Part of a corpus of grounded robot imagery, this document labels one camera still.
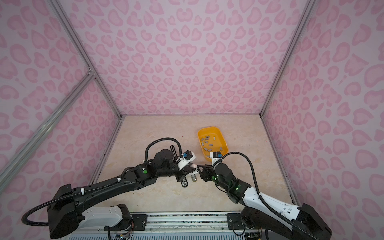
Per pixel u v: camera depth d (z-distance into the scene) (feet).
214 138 3.46
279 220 1.55
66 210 1.26
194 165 2.37
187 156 2.04
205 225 2.39
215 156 2.31
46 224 1.38
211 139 3.44
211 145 3.31
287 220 1.34
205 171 2.28
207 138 3.49
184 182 2.79
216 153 2.31
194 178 2.87
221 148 3.30
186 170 2.11
